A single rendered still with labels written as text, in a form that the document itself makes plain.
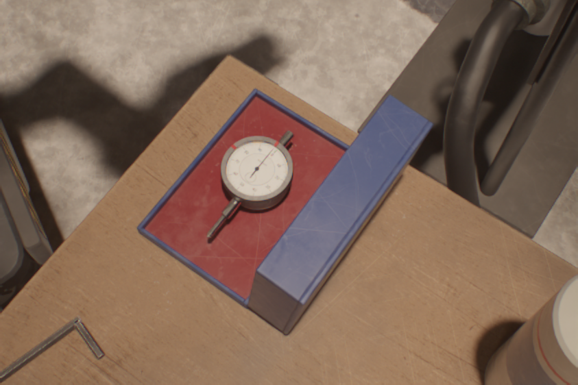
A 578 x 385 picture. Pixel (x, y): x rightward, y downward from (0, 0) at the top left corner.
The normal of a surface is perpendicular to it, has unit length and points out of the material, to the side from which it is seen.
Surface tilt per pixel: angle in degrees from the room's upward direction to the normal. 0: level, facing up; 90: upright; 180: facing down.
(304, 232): 7
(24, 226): 0
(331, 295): 0
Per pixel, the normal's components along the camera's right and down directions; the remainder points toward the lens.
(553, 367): -0.83, 0.50
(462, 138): -0.08, 0.39
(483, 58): 0.00, 0.09
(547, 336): -1.00, 0.06
